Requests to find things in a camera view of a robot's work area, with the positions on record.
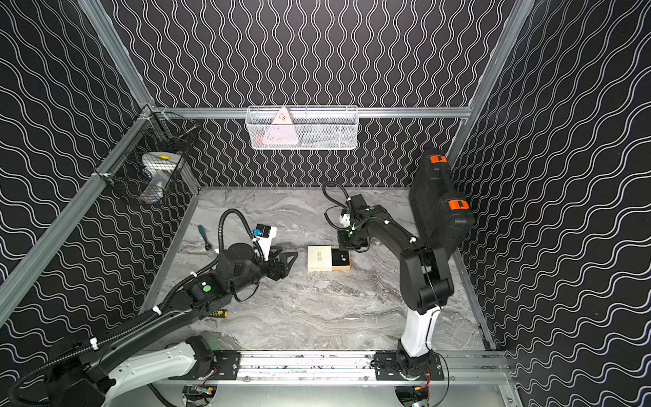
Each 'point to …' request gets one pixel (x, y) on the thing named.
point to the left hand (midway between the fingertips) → (290, 247)
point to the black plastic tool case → (440, 217)
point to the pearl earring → (342, 258)
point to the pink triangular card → (281, 131)
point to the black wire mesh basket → (153, 131)
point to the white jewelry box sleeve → (319, 258)
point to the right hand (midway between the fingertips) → (343, 246)
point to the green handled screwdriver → (203, 231)
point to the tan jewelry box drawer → (336, 263)
